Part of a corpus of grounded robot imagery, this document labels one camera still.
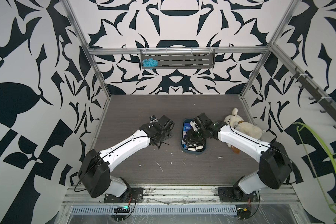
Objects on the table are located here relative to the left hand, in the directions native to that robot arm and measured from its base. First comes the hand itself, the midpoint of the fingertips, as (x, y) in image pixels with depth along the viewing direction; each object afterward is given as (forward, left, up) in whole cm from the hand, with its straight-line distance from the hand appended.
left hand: (163, 132), depth 83 cm
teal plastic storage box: (-8, -15, +2) cm, 17 cm away
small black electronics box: (-35, +21, -16) cm, 44 cm away
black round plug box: (-40, -39, -15) cm, 57 cm away
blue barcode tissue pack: (+8, -15, -8) cm, 19 cm away
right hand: (-3, -12, -2) cm, 13 cm away
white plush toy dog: (+8, -48, -5) cm, 49 cm away
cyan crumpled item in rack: (+39, +8, +21) cm, 45 cm away
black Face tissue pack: (-7, -20, -8) cm, 23 cm away
